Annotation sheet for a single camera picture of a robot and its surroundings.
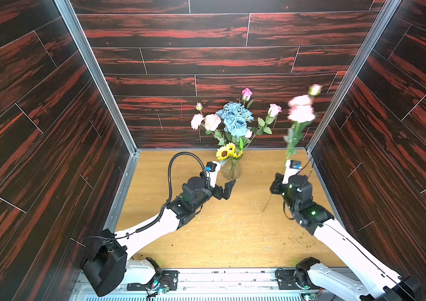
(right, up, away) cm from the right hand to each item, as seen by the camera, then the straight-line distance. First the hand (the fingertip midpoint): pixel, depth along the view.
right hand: (281, 173), depth 77 cm
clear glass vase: (-19, +3, +22) cm, 29 cm away
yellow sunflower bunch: (-22, +11, +10) cm, 26 cm away
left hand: (-23, -1, -2) cm, 23 cm away
